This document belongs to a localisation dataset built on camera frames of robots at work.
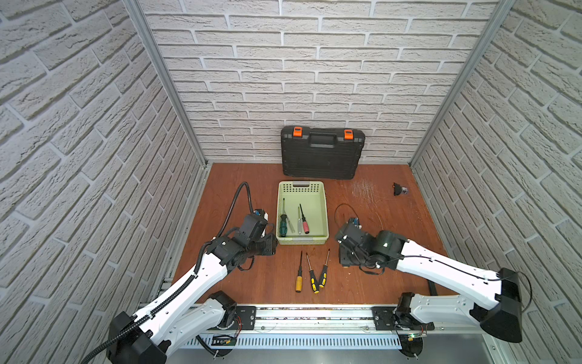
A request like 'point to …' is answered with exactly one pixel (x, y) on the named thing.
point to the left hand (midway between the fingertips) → (276, 238)
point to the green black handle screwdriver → (283, 229)
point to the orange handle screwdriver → (299, 279)
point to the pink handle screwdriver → (305, 224)
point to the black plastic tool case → (320, 152)
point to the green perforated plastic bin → (311, 196)
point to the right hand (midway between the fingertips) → (345, 254)
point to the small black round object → (398, 189)
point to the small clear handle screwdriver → (291, 227)
